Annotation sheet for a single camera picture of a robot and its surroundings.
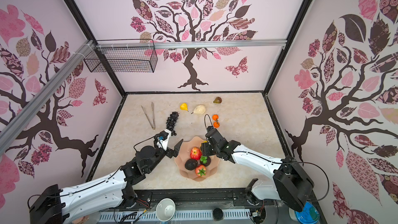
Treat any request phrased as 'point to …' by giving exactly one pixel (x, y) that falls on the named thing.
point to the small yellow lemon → (184, 106)
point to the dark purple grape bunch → (171, 122)
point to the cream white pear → (200, 109)
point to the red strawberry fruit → (200, 170)
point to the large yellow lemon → (204, 141)
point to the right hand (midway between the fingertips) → (204, 145)
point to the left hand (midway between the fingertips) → (175, 137)
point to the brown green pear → (217, 100)
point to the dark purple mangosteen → (205, 160)
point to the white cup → (165, 209)
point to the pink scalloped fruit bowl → (184, 155)
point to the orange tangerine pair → (216, 124)
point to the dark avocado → (190, 164)
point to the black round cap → (217, 213)
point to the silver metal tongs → (153, 126)
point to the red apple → (195, 153)
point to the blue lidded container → (310, 214)
